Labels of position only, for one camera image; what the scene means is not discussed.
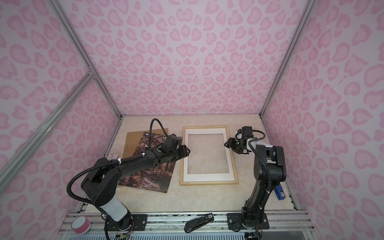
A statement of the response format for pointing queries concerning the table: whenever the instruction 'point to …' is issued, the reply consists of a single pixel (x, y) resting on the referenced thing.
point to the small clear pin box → (113, 156)
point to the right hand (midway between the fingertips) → (229, 144)
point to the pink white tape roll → (81, 225)
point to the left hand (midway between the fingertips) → (189, 150)
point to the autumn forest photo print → (158, 179)
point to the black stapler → (195, 223)
